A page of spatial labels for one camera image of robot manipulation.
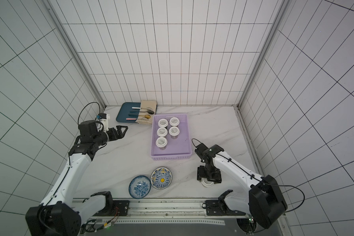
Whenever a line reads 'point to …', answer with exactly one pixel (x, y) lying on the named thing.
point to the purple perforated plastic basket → (179, 148)
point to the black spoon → (149, 111)
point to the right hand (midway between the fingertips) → (201, 181)
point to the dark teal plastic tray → (126, 111)
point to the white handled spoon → (147, 108)
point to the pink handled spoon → (131, 119)
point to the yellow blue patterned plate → (161, 178)
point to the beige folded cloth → (145, 103)
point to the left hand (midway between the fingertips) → (121, 131)
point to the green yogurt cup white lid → (162, 123)
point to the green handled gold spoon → (146, 116)
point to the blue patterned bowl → (139, 187)
